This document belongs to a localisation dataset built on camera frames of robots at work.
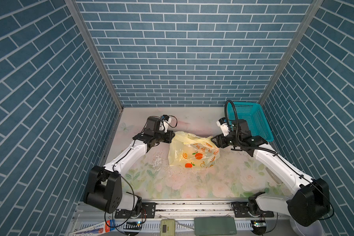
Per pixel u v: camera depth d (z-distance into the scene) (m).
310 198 0.39
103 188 0.42
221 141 0.71
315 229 0.66
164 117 0.76
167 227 0.68
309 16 0.74
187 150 0.86
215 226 0.71
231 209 0.75
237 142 0.60
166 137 0.75
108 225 0.71
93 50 0.85
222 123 0.72
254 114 1.13
